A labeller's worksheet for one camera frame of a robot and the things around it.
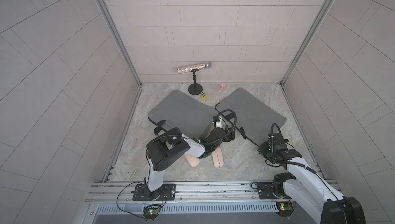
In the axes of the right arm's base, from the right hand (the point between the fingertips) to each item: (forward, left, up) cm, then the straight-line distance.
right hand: (257, 148), depth 87 cm
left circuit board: (-26, +54, +6) cm, 61 cm away
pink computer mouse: (-6, +37, +3) cm, 37 cm away
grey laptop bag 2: (+17, -3, +5) cm, 18 cm away
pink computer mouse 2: (-5, +24, +5) cm, 25 cm away
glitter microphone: (+45, +26, +26) cm, 58 cm away
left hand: (+10, +13, +6) cm, 18 cm away
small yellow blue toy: (+39, +29, +5) cm, 49 cm away
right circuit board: (-28, -4, 0) cm, 28 cm away
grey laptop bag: (+27, +42, +4) cm, 50 cm away
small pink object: (+47, +15, +5) cm, 49 cm away
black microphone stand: (+45, +35, +5) cm, 57 cm away
